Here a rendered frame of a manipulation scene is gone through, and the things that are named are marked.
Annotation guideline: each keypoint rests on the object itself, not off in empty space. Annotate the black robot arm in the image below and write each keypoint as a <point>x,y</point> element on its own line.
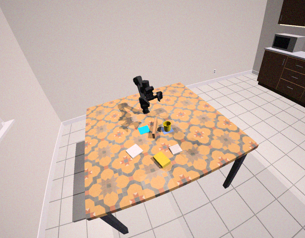
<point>144,89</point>

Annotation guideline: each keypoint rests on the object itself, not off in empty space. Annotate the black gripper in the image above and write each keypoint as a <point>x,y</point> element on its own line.
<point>143,100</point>

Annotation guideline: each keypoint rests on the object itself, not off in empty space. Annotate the yellow cup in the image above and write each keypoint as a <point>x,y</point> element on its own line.
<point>167,126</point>

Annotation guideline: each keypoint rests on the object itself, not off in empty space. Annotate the yellow rectangular block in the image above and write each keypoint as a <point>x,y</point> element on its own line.
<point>161,159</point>

